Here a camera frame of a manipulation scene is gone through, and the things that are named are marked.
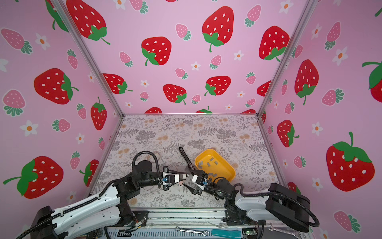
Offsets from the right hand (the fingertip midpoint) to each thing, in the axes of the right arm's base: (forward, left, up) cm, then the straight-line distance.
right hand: (186, 176), depth 71 cm
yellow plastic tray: (+16, -15, -17) cm, 28 cm away
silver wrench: (-20, -11, -17) cm, 28 cm away
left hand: (-1, +1, +4) cm, 5 cm away
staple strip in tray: (+18, -15, -17) cm, 29 cm away
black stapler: (+17, +4, -14) cm, 22 cm away
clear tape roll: (+18, +24, -15) cm, 33 cm away
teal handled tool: (-19, -25, -17) cm, 36 cm away
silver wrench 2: (-15, -54, -18) cm, 59 cm away
